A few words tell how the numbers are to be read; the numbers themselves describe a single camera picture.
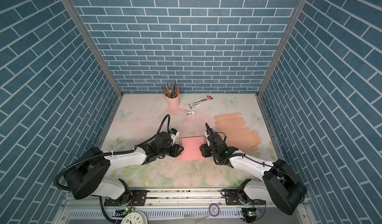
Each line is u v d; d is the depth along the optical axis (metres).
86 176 0.43
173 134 0.80
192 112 1.07
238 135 1.03
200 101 1.15
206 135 0.80
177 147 0.80
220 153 0.66
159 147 0.69
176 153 0.77
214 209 0.71
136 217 0.65
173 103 1.09
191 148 0.87
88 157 0.47
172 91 1.08
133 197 0.72
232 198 0.74
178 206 0.72
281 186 0.42
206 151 0.77
